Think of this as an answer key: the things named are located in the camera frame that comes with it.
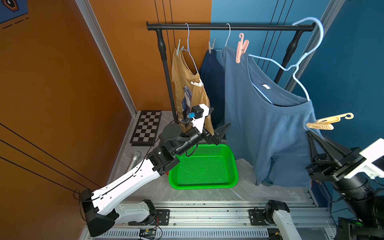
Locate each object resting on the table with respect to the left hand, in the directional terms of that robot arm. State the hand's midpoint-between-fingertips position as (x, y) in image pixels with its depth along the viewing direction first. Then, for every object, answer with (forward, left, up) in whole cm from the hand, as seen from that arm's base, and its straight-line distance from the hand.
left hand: (220, 114), depth 53 cm
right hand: (-15, -19, +10) cm, 26 cm away
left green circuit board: (-32, +32, -51) cm, 68 cm away
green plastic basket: (+1, +4, -47) cm, 47 cm away
